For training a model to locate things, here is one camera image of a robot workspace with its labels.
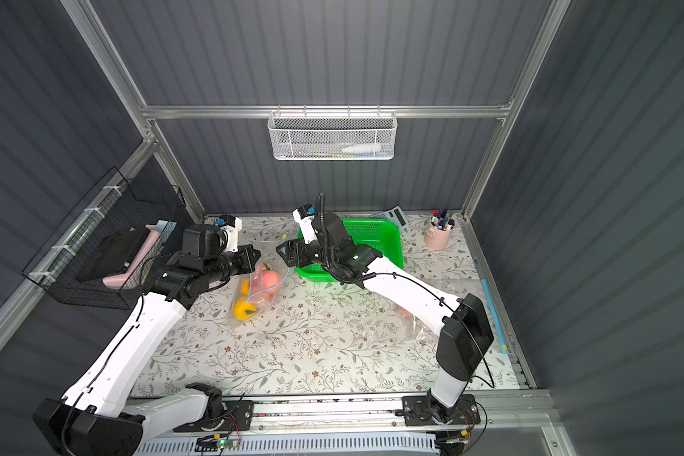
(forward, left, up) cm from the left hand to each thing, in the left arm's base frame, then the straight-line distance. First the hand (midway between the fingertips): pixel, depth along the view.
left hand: (263, 254), depth 73 cm
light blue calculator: (+40, -42, -25) cm, 63 cm away
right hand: (+1, -6, +1) cm, 6 cm away
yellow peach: (-5, +11, -22) cm, 25 cm away
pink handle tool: (-10, +30, +3) cm, 32 cm away
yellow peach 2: (+3, +11, -21) cm, 24 cm away
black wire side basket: (+12, +41, +6) cm, 44 cm away
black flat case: (-3, +35, +4) cm, 35 cm away
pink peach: (0, +1, -12) cm, 12 cm away
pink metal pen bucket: (+24, -56, -21) cm, 64 cm away
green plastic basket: (+28, -36, -25) cm, 52 cm away
